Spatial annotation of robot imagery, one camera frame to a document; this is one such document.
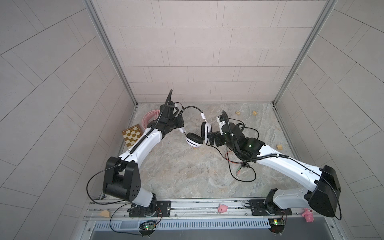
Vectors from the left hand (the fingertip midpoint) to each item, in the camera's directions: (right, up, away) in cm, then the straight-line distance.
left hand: (186, 117), depth 85 cm
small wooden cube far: (+48, +3, +24) cm, 54 cm away
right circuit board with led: (+43, -50, -17) cm, 68 cm away
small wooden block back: (+36, +3, +26) cm, 44 cm away
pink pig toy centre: (+18, -43, -15) cm, 49 cm away
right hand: (+14, -8, -8) cm, 18 cm away
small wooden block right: (+57, -19, +7) cm, 61 cm away
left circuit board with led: (-15, -48, -21) cm, 55 cm away
